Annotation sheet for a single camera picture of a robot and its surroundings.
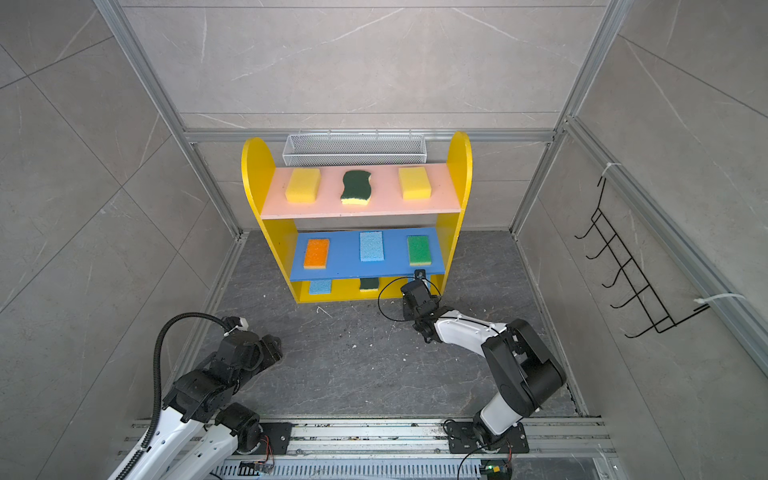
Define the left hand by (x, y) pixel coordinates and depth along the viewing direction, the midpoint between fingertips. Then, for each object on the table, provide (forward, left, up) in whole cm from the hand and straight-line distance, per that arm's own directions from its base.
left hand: (273, 339), depth 77 cm
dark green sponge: (+23, -25, -10) cm, 35 cm away
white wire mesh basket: (+57, -21, +21) cm, 64 cm away
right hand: (+16, -40, -7) cm, 44 cm away
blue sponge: (+30, -26, +2) cm, 40 cm away
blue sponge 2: (+23, -8, -11) cm, 27 cm away
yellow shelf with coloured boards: (+35, -22, +3) cm, 42 cm away
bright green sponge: (+26, -41, +3) cm, 49 cm away
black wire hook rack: (+4, -87, +20) cm, 89 cm away
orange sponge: (+27, -9, +2) cm, 28 cm away
